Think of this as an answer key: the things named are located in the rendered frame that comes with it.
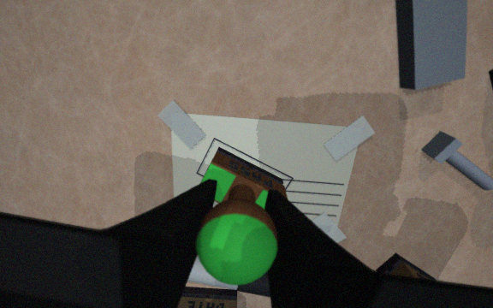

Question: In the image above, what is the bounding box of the blue and brown rubber stamp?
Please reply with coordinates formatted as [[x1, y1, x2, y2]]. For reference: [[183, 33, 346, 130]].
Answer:
[[177, 287, 237, 308]]

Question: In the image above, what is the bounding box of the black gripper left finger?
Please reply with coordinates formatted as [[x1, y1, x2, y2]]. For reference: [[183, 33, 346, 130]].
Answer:
[[0, 179, 217, 308]]

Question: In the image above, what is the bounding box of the white inspection card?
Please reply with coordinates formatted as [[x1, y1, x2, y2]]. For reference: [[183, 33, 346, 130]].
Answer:
[[158, 100, 375, 243]]

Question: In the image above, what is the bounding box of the green and brown stamp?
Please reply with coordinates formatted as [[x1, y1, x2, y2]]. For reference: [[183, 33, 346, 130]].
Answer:
[[196, 147, 288, 285]]

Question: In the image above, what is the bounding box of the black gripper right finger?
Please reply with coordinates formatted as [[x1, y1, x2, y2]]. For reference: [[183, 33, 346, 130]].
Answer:
[[264, 189, 493, 308]]

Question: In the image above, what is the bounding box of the grey cylinder with black end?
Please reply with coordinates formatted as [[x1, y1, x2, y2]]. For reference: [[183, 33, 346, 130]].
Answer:
[[187, 256, 270, 297]]

